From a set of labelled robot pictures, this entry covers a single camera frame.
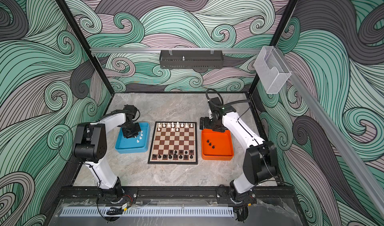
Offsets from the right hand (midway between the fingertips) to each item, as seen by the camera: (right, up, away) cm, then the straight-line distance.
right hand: (208, 127), depth 85 cm
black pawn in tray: (+1, -10, +7) cm, 12 cm away
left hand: (-45, -5, +10) cm, 46 cm away
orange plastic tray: (+6, -12, +6) cm, 15 cm away
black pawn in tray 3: (+4, -13, +5) cm, 14 cm away
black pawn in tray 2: (+2, -11, +6) cm, 13 cm away
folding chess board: (-20, -10, +5) cm, 23 cm away
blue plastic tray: (-41, -11, +4) cm, 43 cm away
